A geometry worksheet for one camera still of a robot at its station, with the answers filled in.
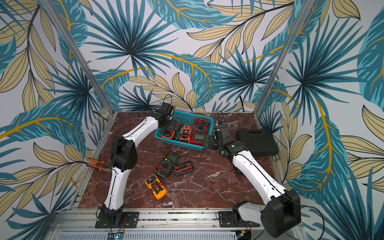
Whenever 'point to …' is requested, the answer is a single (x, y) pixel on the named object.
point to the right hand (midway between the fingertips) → (212, 140)
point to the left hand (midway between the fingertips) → (170, 125)
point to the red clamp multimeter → (195, 142)
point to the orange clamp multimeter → (185, 136)
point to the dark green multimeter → (178, 131)
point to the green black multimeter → (162, 170)
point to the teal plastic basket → (187, 117)
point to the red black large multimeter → (200, 128)
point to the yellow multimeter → (158, 190)
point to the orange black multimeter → (167, 134)
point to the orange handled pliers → (101, 166)
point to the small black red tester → (183, 168)
